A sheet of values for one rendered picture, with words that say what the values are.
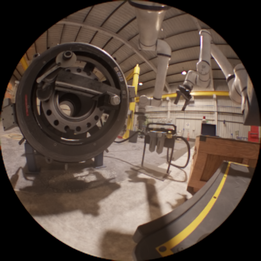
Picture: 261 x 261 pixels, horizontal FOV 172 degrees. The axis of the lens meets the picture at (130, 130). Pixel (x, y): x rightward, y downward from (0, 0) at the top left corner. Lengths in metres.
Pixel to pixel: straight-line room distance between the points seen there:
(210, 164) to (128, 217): 0.66
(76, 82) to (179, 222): 0.54
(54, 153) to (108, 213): 0.40
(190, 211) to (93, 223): 0.42
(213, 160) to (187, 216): 0.65
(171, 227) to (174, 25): 8.67
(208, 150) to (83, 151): 0.82
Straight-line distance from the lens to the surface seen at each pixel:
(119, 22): 8.68
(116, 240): 0.46
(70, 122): 0.57
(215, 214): 0.20
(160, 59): 0.79
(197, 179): 0.80
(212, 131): 0.95
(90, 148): 0.49
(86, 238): 0.47
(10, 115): 0.54
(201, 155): 0.74
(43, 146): 0.45
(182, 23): 8.66
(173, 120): 6.81
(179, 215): 0.17
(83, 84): 0.47
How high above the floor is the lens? 0.44
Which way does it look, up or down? level
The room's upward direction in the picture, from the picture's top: 7 degrees clockwise
